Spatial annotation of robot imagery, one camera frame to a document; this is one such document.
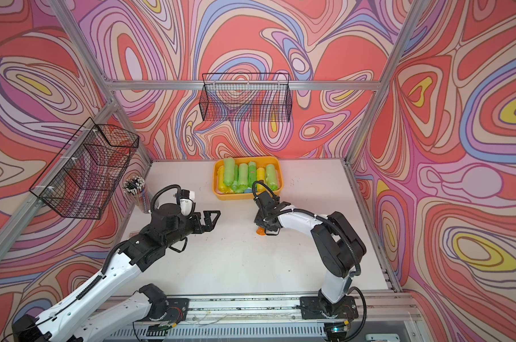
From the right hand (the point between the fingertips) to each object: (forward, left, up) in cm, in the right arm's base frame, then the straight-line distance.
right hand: (262, 227), depth 92 cm
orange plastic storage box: (+38, -1, +3) cm, 38 cm away
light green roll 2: (+26, +8, +7) cm, 29 cm away
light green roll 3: (+22, -5, +7) cm, 23 cm away
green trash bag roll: (+19, +12, +7) cm, 23 cm away
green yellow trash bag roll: (+25, 0, +6) cm, 26 cm away
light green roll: (+24, +15, +12) cm, 30 cm away
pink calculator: (-1, +56, +1) cm, 56 cm away
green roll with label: (+26, +4, +6) cm, 27 cm away
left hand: (-5, +17, +20) cm, 27 cm away
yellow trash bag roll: (+18, +18, +7) cm, 26 cm away
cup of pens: (+11, +52, +18) cm, 56 cm away
